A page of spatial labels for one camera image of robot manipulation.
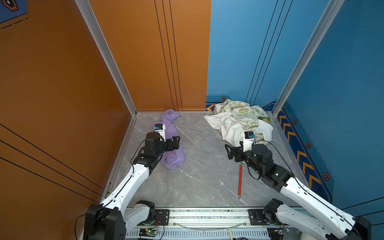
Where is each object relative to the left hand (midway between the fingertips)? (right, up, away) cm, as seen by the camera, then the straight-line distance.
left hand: (173, 136), depth 82 cm
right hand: (+30, -3, -8) cm, 31 cm away
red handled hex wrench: (+38, -25, +3) cm, 45 cm away
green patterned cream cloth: (+49, +13, +22) cm, 55 cm away
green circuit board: (-12, -45, -11) cm, 48 cm away
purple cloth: (-1, -14, +6) cm, 15 cm away
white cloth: (+37, +2, +17) cm, 41 cm away
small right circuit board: (+52, -44, -12) cm, 69 cm away
